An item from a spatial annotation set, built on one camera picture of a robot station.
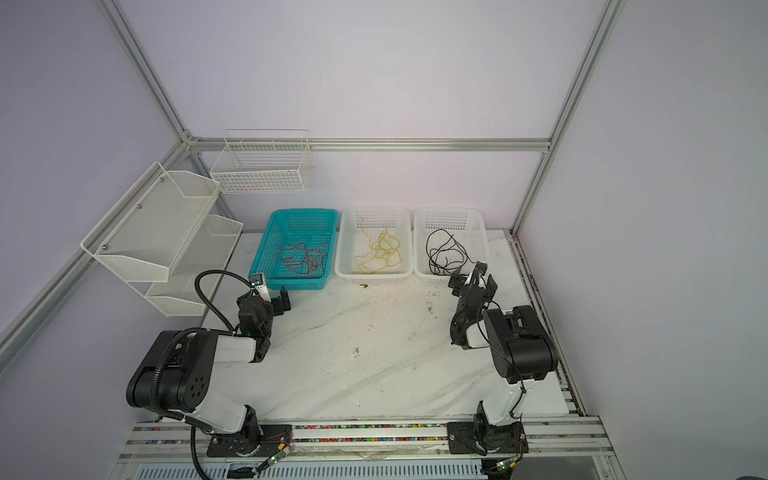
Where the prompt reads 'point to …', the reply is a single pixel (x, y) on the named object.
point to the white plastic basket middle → (351, 241)
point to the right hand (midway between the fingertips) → (473, 269)
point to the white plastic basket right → (467, 225)
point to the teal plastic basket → (312, 227)
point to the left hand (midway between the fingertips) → (266, 290)
